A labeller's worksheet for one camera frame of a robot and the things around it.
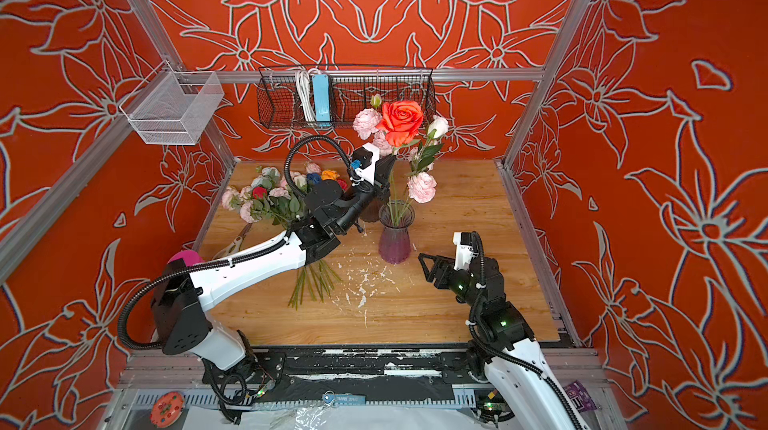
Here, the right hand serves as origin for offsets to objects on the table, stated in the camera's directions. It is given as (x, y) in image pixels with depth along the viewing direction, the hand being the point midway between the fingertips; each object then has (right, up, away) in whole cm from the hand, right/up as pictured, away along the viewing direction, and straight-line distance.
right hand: (423, 257), depth 75 cm
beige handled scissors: (-59, -1, +20) cm, 62 cm away
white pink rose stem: (-1, +19, -5) cm, 20 cm away
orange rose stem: (-29, +23, +28) cm, 47 cm away
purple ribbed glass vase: (-7, +10, +6) cm, 13 cm away
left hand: (-9, +26, -11) cm, 29 cm away
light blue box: (-29, +45, +15) cm, 56 cm away
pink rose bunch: (-46, +15, +25) cm, 55 cm away
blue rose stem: (-36, +22, +33) cm, 53 cm away
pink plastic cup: (-63, 0, +3) cm, 63 cm away
